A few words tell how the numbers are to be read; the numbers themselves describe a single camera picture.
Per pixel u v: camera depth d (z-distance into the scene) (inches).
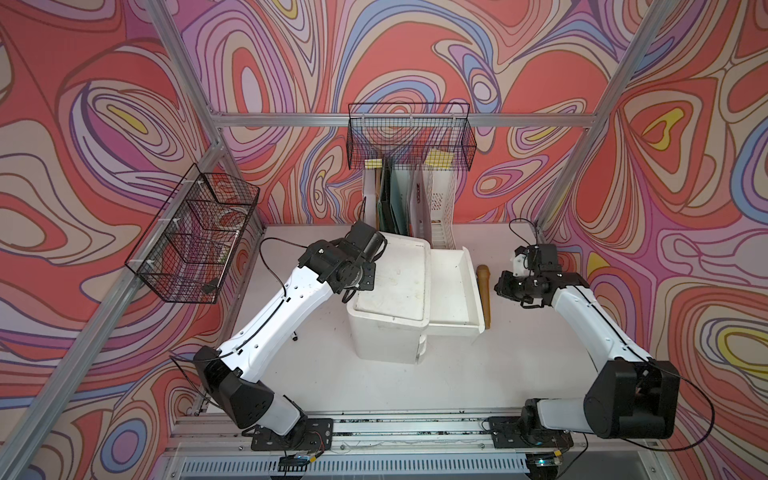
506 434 28.8
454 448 28.9
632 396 16.0
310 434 28.8
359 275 22.6
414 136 37.7
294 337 35.4
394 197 38.4
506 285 29.7
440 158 35.6
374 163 32.4
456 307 31.2
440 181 42.5
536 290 24.3
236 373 15.5
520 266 30.0
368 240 21.5
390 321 26.1
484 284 39.2
